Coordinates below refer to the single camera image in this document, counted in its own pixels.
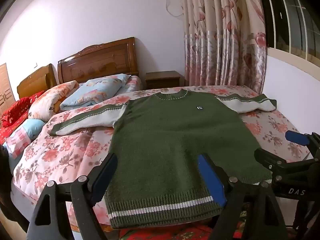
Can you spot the orange floral pillow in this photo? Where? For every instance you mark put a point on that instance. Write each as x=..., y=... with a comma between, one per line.
x=47, y=100

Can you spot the barred window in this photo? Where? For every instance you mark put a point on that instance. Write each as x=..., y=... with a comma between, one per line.
x=287, y=17

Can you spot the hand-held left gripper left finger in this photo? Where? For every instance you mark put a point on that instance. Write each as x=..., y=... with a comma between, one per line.
x=104, y=178

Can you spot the dark cloth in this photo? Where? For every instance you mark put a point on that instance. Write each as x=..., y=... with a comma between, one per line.
x=8, y=187

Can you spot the pink floral curtain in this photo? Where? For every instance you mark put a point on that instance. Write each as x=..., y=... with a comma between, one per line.
x=220, y=35

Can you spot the light blue checked pillow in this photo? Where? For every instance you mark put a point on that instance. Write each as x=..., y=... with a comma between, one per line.
x=27, y=132

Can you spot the green knit sweater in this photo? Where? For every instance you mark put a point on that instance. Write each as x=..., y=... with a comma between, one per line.
x=175, y=140

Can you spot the red floral cloth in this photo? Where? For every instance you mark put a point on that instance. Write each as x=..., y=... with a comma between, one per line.
x=170, y=232

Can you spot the red bedding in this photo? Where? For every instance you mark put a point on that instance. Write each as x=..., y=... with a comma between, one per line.
x=15, y=115

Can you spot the blue floral pillow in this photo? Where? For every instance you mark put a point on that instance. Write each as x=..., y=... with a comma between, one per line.
x=95, y=90

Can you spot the small wooden headboard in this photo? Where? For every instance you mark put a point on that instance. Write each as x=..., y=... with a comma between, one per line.
x=37, y=82

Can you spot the wooden wardrobe door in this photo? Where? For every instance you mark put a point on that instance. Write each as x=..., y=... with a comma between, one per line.
x=5, y=90

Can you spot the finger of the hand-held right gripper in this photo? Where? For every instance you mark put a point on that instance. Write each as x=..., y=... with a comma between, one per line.
x=267, y=160
x=296, y=137

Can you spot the large wooden headboard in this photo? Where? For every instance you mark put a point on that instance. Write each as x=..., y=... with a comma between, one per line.
x=100, y=60

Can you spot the wooden nightstand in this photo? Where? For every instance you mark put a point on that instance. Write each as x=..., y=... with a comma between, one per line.
x=162, y=80

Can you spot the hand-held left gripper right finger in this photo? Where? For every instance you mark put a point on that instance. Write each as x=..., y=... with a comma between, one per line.
x=212, y=180

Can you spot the pink floral bed quilt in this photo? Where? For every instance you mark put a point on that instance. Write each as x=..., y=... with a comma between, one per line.
x=67, y=155

